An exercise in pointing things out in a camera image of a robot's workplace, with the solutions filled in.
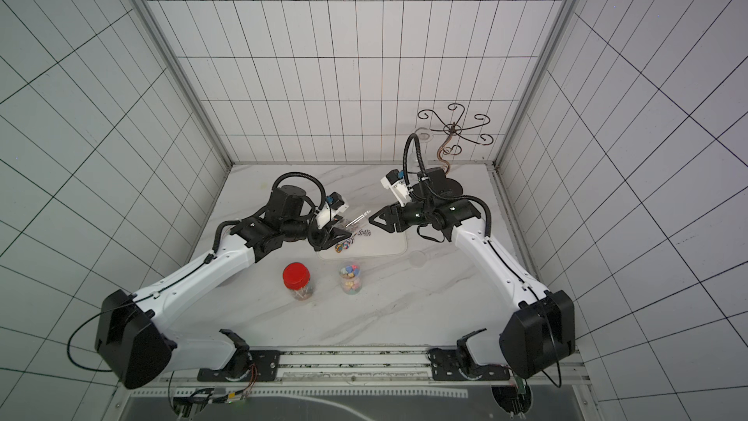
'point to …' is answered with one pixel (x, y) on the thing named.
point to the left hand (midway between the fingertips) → (339, 230)
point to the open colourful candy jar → (351, 279)
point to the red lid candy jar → (296, 276)
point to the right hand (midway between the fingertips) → (378, 211)
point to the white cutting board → (368, 239)
